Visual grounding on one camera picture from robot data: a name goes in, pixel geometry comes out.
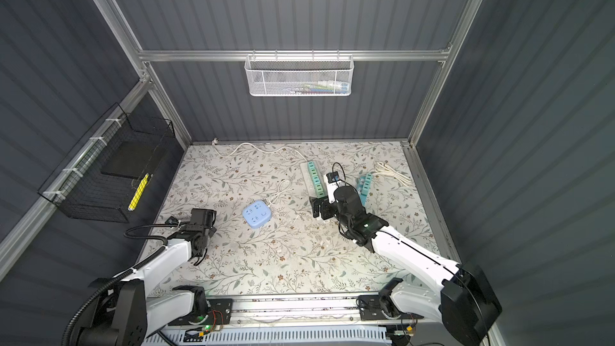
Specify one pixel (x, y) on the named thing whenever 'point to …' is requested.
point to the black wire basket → (102, 177)
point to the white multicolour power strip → (307, 179)
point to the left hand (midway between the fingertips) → (197, 236)
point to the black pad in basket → (129, 158)
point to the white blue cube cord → (284, 185)
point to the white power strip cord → (215, 140)
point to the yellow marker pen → (138, 192)
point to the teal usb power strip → (363, 185)
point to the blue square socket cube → (256, 213)
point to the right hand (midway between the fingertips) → (325, 196)
